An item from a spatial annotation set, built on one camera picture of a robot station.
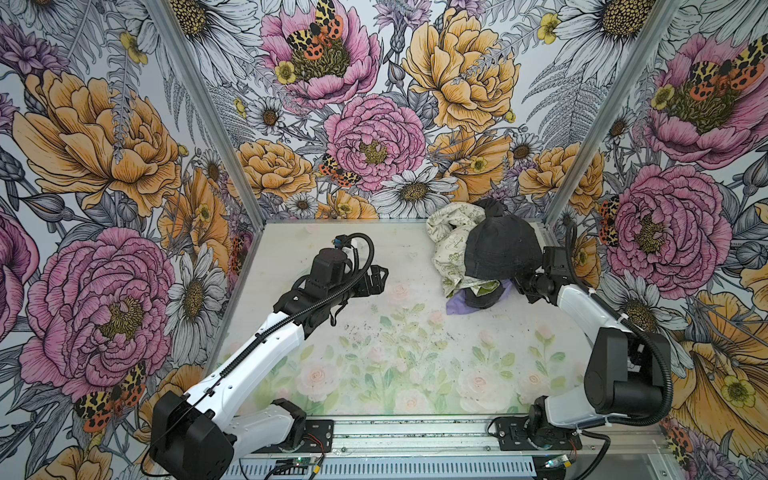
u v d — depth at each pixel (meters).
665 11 0.71
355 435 0.76
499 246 1.00
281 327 0.50
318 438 0.73
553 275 0.69
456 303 0.97
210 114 0.89
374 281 0.69
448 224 1.15
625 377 0.44
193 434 0.38
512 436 0.74
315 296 0.57
